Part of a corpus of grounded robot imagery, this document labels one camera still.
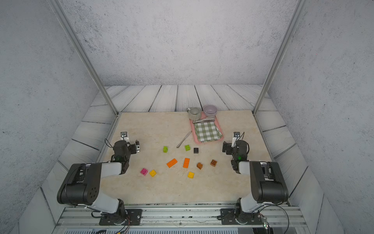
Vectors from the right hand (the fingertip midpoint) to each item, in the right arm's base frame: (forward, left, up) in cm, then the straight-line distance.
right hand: (233, 141), depth 94 cm
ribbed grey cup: (+29, +25, -4) cm, 38 cm away
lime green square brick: (-1, +30, -6) cm, 30 cm away
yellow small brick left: (-18, +50, -7) cm, 54 cm away
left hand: (-1, +65, +2) cm, 65 cm away
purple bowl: (+32, +12, -4) cm, 35 cm away
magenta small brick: (-19, +55, -5) cm, 58 cm away
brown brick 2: (-12, +13, -6) cm, 19 cm away
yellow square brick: (-20, +27, -6) cm, 34 cm away
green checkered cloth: (+13, +16, -6) cm, 21 cm away
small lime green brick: (-3, +45, -6) cm, 45 cm away
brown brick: (-14, +22, -5) cm, 27 cm away
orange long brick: (-12, +39, -7) cm, 42 cm away
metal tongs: (+22, +14, -3) cm, 26 cm away
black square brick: (-3, +24, -6) cm, 25 cm away
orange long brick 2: (-12, +30, -7) cm, 33 cm away
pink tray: (+20, +8, -6) cm, 23 cm away
